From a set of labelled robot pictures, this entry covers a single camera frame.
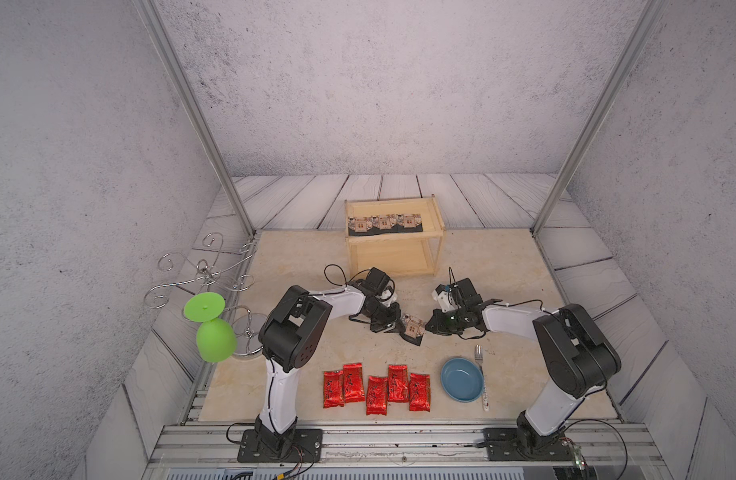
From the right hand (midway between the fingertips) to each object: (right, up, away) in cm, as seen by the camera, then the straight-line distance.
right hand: (428, 326), depth 92 cm
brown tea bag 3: (-13, +32, +3) cm, 35 cm away
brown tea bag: (-4, -1, +1) cm, 4 cm away
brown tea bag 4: (-5, +33, +3) cm, 33 cm away
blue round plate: (+8, -12, -10) cm, 18 cm away
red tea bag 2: (-22, -14, -11) cm, 28 cm away
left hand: (-5, -1, -2) cm, 6 cm away
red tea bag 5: (-4, -15, -12) cm, 19 cm away
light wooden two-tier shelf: (-8, +28, 0) cm, 29 cm away
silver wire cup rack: (-53, +18, -22) cm, 60 cm away
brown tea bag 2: (-20, +31, +2) cm, 37 cm away
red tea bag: (-27, -14, -12) cm, 33 cm away
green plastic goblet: (-51, +4, -26) cm, 57 cm away
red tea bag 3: (-16, -15, -13) cm, 25 cm away
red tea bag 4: (-10, -13, -11) cm, 19 cm away
